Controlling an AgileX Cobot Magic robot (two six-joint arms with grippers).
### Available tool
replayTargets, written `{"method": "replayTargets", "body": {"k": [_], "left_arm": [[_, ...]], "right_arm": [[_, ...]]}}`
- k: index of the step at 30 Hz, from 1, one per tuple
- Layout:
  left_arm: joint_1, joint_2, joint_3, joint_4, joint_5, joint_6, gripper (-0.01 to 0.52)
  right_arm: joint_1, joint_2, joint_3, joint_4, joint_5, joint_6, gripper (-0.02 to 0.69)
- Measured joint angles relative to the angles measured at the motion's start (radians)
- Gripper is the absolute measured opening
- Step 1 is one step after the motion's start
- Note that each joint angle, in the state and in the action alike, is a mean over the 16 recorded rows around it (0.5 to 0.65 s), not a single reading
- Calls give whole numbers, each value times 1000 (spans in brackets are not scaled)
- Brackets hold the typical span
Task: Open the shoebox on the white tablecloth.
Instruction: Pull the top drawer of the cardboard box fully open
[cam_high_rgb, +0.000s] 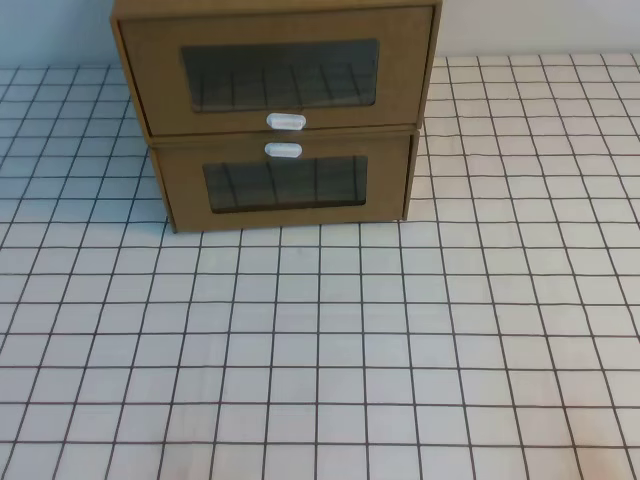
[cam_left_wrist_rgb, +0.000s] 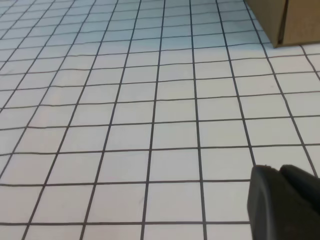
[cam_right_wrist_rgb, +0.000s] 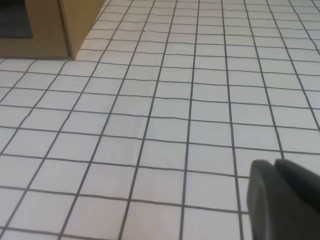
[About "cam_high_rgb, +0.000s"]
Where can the white plastic handle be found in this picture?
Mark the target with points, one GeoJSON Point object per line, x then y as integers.
{"type": "Point", "coordinates": [286, 121]}
{"type": "Point", "coordinates": [283, 150]}

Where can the brown cardboard drawer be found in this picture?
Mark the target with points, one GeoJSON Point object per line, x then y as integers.
{"type": "Point", "coordinates": [280, 75]}

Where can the lower brown cardboard shoebox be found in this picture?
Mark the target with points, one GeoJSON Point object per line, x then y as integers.
{"type": "Point", "coordinates": [231, 184]}

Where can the upper brown cardboard box shell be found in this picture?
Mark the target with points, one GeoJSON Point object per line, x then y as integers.
{"type": "Point", "coordinates": [435, 50]}

